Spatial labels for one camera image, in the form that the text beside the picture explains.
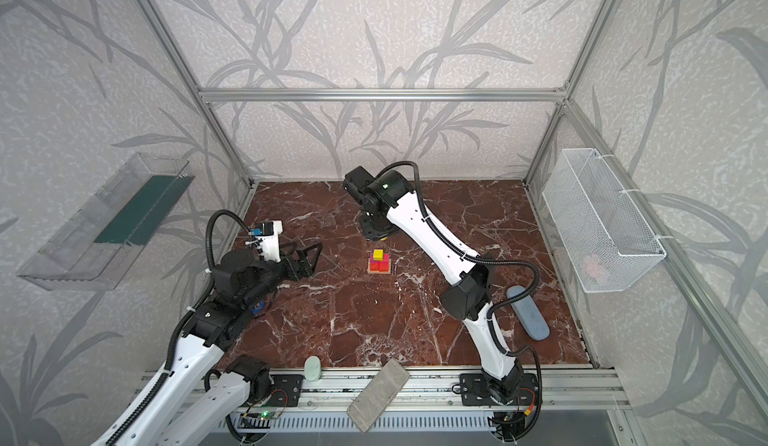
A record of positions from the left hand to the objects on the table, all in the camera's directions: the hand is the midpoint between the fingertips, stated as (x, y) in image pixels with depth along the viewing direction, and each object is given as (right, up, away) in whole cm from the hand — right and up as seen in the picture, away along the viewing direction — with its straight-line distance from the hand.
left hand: (314, 237), depth 72 cm
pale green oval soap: (-1, -34, +3) cm, 34 cm away
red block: (+13, -11, +21) cm, 27 cm away
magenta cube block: (+12, -9, +21) cm, 26 cm away
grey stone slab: (+14, -39, -3) cm, 41 cm away
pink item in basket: (+69, -8, +1) cm, 70 cm away
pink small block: (+16, -9, +22) cm, 29 cm away
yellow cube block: (+14, -8, +21) cm, 26 cm away
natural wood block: (+14, -13, +22) cm, 29 cm away
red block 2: (+15, -11, +21) cm, 29 cm away
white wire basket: (+64, +1, -12) cm, 65 cm away
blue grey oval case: (+57, -23, +11) cm, 63 cm away
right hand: (+16, +3, +8) cm, 18 cm away
